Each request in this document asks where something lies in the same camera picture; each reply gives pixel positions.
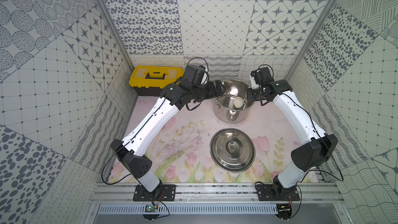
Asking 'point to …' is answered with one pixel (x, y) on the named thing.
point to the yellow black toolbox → (150, 80)
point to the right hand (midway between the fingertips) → (252, 97)
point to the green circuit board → (150, 208)
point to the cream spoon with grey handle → (239, 102)
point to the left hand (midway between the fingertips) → (219, 87)
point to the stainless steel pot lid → (232, 150)
